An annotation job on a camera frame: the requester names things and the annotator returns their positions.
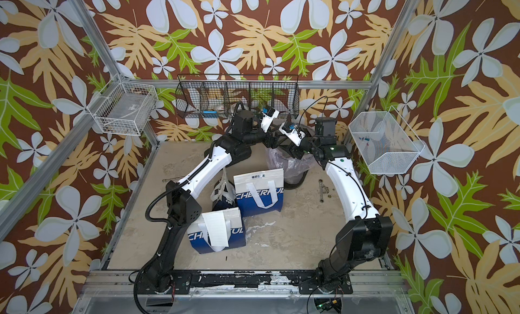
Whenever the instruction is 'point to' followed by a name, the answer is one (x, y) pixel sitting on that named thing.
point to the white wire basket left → (124, 107)
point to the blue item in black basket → (209, 111)
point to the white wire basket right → (386, 142)
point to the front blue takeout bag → (236, 239)
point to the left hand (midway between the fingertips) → (284, 127)
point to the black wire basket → (216, 95)
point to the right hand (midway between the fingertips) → (285, 137)
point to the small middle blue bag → (223, 204)
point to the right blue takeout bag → (260, 193)
